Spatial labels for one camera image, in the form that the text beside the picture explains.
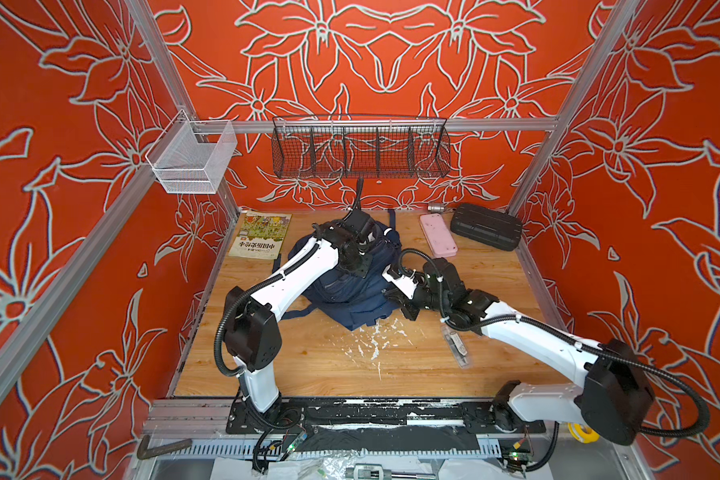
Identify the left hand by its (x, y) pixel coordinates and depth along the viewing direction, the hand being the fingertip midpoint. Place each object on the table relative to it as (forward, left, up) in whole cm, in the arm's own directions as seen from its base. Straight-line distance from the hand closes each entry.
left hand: (360, 264), depth 83 cm
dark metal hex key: (-45, +49, -16) cm, 68 cm away
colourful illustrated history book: (+22, +39, -15) cm, 47 cm away
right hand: (-9, -6, 0) cm, 11 cm away
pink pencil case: (+26, -28, -15) cm, 41 cm away
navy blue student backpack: (-10, +3, -4) cm, 11 cm away
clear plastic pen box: (-16, -29, -15) cm, 37 cm away
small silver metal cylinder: (+39, -29, -13) cm, 50 cm away
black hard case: (+27, -45, -10) cm, 53 cm away
